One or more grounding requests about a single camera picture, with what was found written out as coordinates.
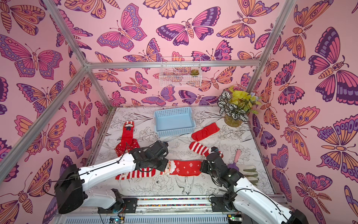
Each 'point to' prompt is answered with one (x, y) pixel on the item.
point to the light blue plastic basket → (174, 122)
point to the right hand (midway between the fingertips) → (200, 163)
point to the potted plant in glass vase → (235, 106)
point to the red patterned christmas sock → (120, 149)
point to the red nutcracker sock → (127, 133)
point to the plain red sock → (205, 132)
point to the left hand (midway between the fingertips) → (167, 164)
